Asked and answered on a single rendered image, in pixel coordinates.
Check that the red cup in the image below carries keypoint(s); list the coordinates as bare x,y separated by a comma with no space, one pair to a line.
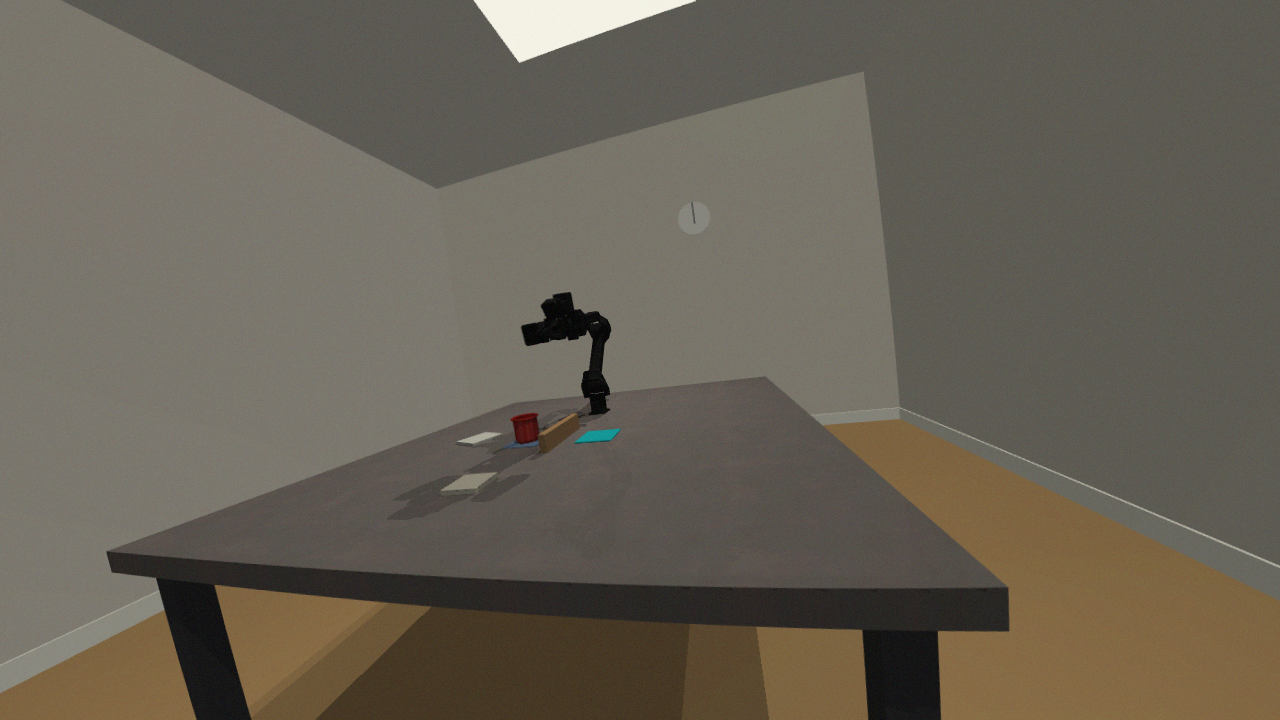
526,428

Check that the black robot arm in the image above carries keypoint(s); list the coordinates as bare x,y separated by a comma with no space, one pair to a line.
561,306

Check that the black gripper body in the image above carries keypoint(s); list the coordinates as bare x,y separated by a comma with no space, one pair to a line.
577,325

